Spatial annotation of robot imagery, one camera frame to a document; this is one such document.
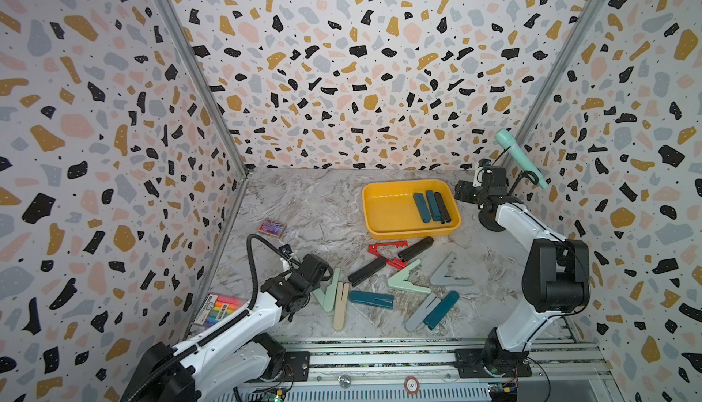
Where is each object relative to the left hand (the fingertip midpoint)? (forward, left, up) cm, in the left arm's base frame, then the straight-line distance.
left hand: (314, 274), depth 84 cm
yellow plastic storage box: (+29, -27, -7) cm, 40 cm away
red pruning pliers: (+6, -26, -5) cm, 27 cm away
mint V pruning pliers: (-6, -4, -5) cm, 9 cm away
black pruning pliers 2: (+12, -34, -6) cm, 37 cm away
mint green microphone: (+30, -59, +28) cm, 72 cm away
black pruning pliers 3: (+3, -16, -5) cm, 17 cm away
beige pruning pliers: (-7, -8, -5) cm, 12 cm away
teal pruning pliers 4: (-11, -38, -5) cm, 39 cm away
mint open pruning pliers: (0, -26, -5) cm, 27 cm away
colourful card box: (+21, +19, -5) cm, 28 cm away
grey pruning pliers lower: (-10, -34, -5) cm, 35 cm away
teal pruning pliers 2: (+29, -43, -5) cm, 53 cm away
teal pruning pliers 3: (-6, -18, -4) cm, 19 cm away
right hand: (+27, -53, +10) cm, 61 cm away
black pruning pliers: (+28, -46, -4) cm, 54 cm away
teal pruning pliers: (+31, -39, -8) cm, 51 cm away
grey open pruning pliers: (+1, -40, -6) cm, 41 cm away
